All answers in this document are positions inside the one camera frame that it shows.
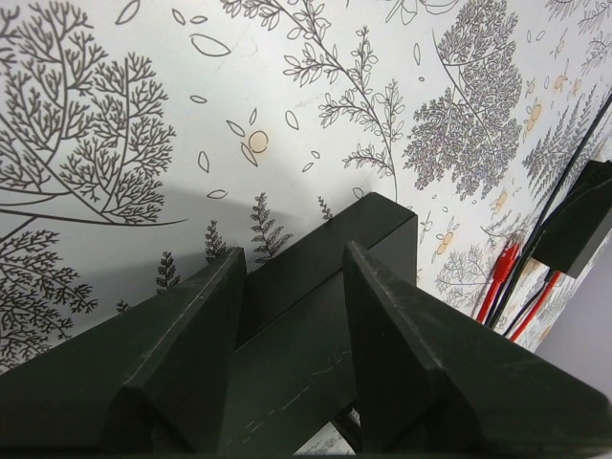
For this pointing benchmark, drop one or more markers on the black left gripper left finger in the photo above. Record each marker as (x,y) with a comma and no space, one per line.
(153,378)

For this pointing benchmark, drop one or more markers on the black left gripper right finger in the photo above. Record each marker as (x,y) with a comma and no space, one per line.
(432,380)

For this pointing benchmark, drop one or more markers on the black network switch with ports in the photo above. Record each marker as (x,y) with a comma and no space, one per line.
(292,369)

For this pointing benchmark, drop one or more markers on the black power adapter brick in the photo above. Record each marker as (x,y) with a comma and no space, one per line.
(574,231)

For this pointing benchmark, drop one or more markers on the floral patterned table mat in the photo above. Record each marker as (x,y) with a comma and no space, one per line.
(139,139)

